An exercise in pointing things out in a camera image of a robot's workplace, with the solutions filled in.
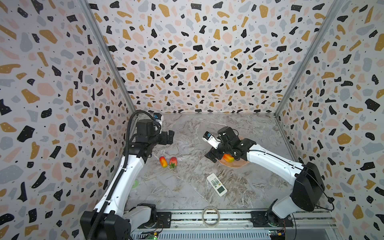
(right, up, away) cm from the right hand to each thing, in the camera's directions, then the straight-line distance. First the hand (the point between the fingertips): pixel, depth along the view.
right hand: (208, 145), depth 81 cm
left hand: (-22, +9, -5) cm, 25 cm away
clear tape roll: (+5, -34, -7) cm, 35 cm away
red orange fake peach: (-27, -11, +10) cm, 31 cm away
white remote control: (+5, -22, +3) cm, 23 cm away
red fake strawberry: (-21, -11, +9) cm, 25 cm away
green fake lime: (-41, -23, +5) cm, 47 cm away
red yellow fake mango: (+14, -9, +13) cm, 21 cm away
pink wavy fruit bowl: (+17, -12, +9) cm, 23 cm away
